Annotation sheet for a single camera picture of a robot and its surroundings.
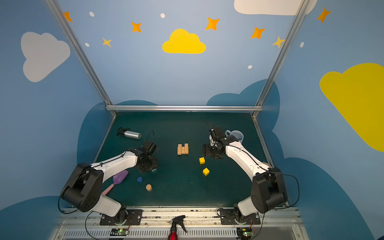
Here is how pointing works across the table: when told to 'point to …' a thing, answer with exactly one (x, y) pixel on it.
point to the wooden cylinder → (149, 187)
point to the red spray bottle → (173, 234)
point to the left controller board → (119, 232)
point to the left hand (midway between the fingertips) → (156, 167)
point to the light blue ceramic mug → (237, 134)
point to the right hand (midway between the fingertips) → (209, 152)
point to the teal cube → (154, 170)
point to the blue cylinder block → (139, 179)
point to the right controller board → (244, 233)
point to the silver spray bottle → (126, 132)
